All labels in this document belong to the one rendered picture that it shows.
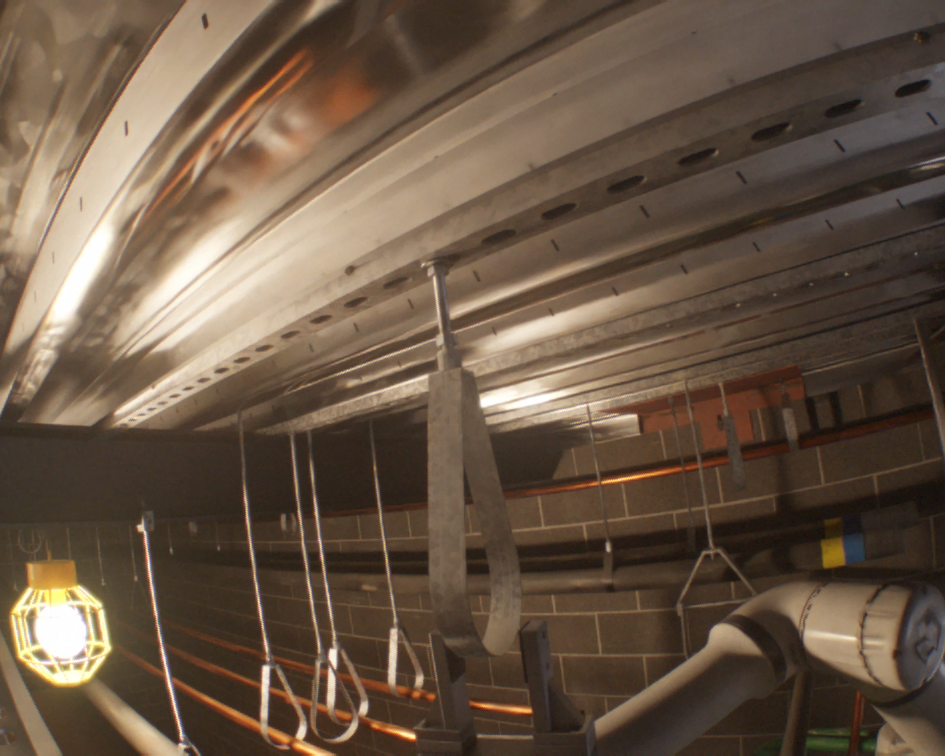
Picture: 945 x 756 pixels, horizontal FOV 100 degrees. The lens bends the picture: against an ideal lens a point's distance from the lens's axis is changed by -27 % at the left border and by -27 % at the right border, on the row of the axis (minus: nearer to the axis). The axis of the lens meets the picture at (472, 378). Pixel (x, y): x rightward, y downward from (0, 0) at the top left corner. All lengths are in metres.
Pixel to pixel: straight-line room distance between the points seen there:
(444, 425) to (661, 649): 2.10
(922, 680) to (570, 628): 2.03
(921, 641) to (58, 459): 1.43
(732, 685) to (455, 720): 0.35
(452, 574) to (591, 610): 2.12
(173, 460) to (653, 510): 1.75
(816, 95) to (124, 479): 1.31
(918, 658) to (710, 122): 0.54
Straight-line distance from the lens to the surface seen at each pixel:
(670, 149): 0.34
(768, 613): 0.70
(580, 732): 0.40
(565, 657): 2.59
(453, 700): 0.42
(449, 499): 0.35
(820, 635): 0.66
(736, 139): 0.35
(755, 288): 0.72
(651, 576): 1.49
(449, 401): 0.37
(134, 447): 1.32
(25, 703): 0.30
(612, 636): 2.45
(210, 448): 1.40
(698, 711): 0.65
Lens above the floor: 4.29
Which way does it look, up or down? 12 degrees up
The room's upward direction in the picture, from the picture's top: 8 degrees counter-clockwise
